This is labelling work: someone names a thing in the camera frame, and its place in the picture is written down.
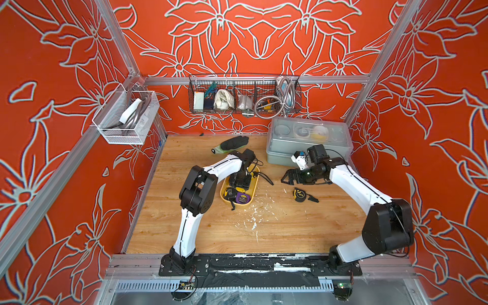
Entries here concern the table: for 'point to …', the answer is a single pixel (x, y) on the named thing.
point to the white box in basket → (198, 100)
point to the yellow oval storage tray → (253, 170)
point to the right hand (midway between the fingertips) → (286, 179)
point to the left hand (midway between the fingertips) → (243, 185)
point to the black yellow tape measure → (300, 196)
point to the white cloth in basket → (223, 100)
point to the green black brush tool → (230, 144)
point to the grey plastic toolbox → (289, 136)
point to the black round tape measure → (230, 194)
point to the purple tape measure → (242, 197)
